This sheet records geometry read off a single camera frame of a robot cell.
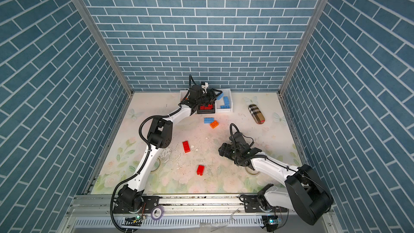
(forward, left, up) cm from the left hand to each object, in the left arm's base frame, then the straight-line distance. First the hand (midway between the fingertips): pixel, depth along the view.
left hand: (224, 95), depth 102 cm
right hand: (-34, +1, -10) cm, 36 cm away
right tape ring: (-43, -13, -13) cm, 47 cm away
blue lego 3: (-12, +10, -11) cm, 19 cm away
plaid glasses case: (-8, -22, -10) cm, 25 cm away
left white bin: (+8, +29, -8) cm, 31 cm away
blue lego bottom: (-1, -1, -11) cm, 11 cm away
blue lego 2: (-2, +3, +1) cm, 3 cm away
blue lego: (+4, -3, -12) cm, 13 cm away
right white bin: (+10, -3, -8) cm, 13 cm away
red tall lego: (-30, +22, -12) cm, 39 cm away
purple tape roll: (-61, +30, -13) cm, 69 cm away
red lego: (-1, +9, -10) cm, 14 cm away
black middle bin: (-6, +16, -10) cm, 20 cm away
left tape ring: (-41, +35, -13) cm, 55 cm away
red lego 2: (-43, +13, -12) cm, 47 cm away
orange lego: (-14, +6, -13) cm, 20 cm away
